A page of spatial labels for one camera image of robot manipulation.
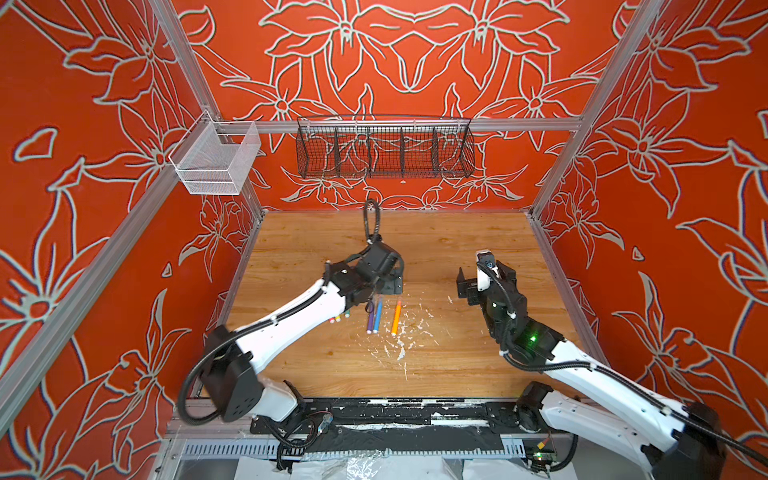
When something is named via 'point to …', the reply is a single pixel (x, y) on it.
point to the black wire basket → (384, 147)
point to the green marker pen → (347, 314)
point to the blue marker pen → (378, 315)
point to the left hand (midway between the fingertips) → (386, 274)
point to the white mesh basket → (216, 157)
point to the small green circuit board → (544, 457)
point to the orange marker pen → (396, 319)
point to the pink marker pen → (332, 320)
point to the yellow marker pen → (338, 318)
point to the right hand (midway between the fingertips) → (475, 264)
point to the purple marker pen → (371, 317)
